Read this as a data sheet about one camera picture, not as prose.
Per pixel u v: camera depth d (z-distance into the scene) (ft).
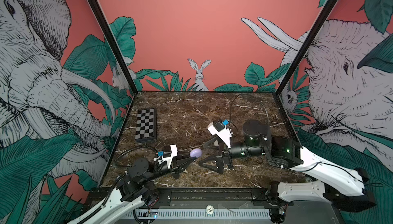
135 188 1.70
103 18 2.64
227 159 1.43
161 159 1.69
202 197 2.46
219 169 1.41
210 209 2.31
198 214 2.30
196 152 1.85
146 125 3.16
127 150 2.97
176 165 1.76
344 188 1.31
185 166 1.89
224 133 1.48
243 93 4.02
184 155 1.91
